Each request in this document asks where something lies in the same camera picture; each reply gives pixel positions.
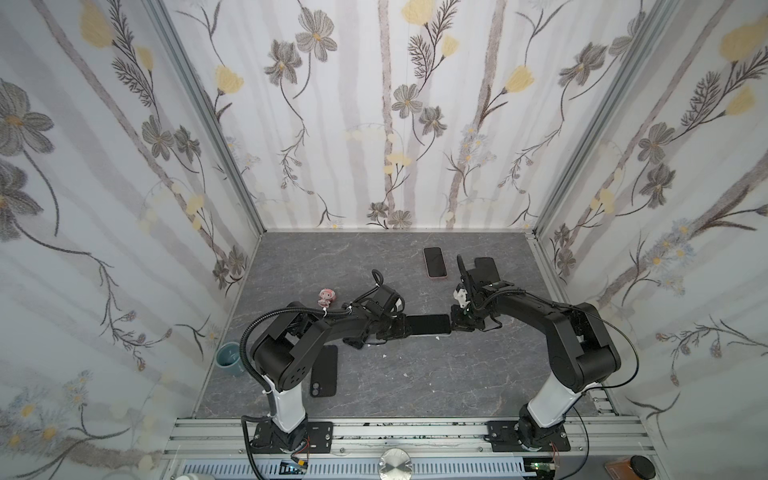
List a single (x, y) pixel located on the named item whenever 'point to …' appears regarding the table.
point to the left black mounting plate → (313, 436)
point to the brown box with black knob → (634, 468)
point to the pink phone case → (435, 264)
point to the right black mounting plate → (504, 437)
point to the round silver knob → (395, 464)
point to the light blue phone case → (438, 335)
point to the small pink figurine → (326, 296)
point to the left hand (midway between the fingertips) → (407, 326)
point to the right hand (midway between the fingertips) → (445, 319)
